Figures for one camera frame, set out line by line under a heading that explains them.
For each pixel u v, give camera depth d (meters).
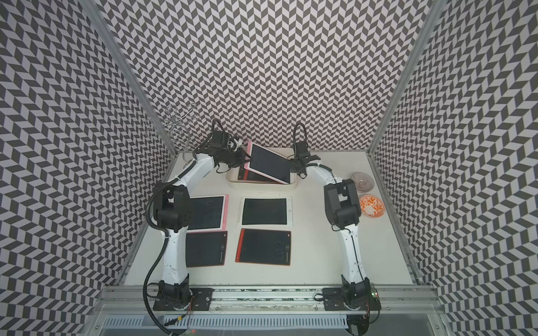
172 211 0.57
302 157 0.82
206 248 0.84
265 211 0.96
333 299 0.73
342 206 0.59
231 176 1.07
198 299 0.72
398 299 0.75
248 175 1.08
